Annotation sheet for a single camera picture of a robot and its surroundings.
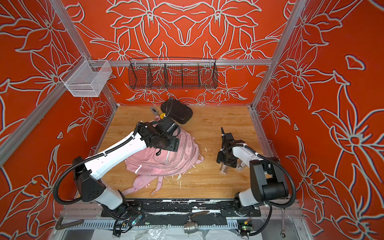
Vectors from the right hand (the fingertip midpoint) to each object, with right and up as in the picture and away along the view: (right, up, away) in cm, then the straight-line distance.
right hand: (221, 161), depth 89 cm
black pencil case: (-28, +31, +19) cm, 46 cm away
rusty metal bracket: (-81, -24, -21) cm, 87 cm away
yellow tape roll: (-41, +29, +22) cm, 55 cm away
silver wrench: (+23, -27, -23) cm, 42 cm away
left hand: (-28, +13, -13) cm, 34 cm away
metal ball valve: (-18, -22, -24) cm, 37 cm away
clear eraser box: (+10, -2, -4) cm, 11 cm away
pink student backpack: (-44, 0, -6) cm, 45 cm away
